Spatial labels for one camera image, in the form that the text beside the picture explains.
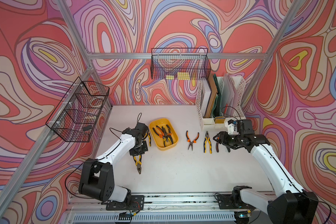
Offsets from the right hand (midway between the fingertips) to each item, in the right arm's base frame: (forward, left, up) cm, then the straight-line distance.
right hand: (217, 143), depth 79 cm
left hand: (0, +44, -8) cm, 45 cm away
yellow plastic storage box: (+10, +35, -14) cm, 39 cm away
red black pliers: (+5, -5, -15) cm, 16 cm away
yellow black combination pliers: (+13, +1, -14) cm, 19 cm away
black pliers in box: (+16, +29, -15) cm, 36 cm away
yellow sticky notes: (+41, +18, +19) cm, 48 cm away
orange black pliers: (+15, +33, -13) cm, 38 cm away
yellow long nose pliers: (+12, +42, -14) cm, 46 cm away
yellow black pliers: (-7, +46, -7) cm, 48 cm away
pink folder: (+26, -16, +4) cm, 31 cm away
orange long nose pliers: (+12, +14, -15) cm, 24 cm away
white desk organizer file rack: (+31, +4, +6) cm, 32 cm away
